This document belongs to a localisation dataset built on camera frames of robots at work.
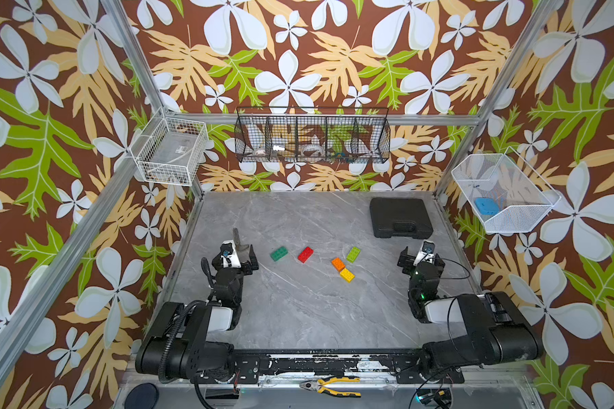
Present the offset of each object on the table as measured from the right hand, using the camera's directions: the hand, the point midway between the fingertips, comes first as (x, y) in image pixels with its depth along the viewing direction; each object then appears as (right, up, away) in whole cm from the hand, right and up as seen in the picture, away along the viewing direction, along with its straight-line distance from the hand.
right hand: (419, 250), depth 90 cm
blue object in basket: (+17, +15, -10) cm, 25 cm away
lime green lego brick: (-22, -3, +9) cm, 24 cm away
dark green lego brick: (-51, -2, +9) cm, 52 cm away
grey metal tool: (-69, +2, +14) cm, 71 cm away
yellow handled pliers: (-37, -36, -18) cm, 55 cm away
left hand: (-65, +2, -2) cm, 65 cm away
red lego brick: (-41, -3, +8) cm, 42 cm away
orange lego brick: (-29, -6, +6) cm, 30 cm away
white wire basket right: (+25, +19, -8) cm, 33 cm away
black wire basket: (-26, +44, +7) cm, 51 cm away
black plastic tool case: (+5, +12, +26) cm, 29 cm away
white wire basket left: (-87, +34, -6) cm, 94 cm away
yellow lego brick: (-25, -10, +3) cm, 27 cm away
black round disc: (-88, -40, -17) cm, 98 cm away
